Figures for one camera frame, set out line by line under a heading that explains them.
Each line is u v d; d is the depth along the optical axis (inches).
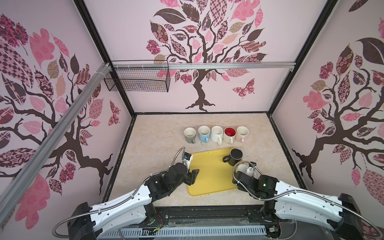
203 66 37.1
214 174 36.2
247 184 22.9
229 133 40.7
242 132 39.0
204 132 39.7
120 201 18.2
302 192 18.9
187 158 25.7
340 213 16.5
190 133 39.5
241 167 31.9
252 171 27.4
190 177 26.2
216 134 40.4
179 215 29.7
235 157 33.6
